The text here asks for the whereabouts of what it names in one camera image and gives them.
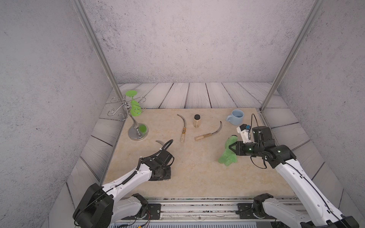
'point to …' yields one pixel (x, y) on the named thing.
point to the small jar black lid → (196, 120)
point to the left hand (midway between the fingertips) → (169, 177)
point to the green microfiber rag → (229, 156)
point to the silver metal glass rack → (138, 131)
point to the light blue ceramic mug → (236, 118)
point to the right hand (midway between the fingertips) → (231, 146)
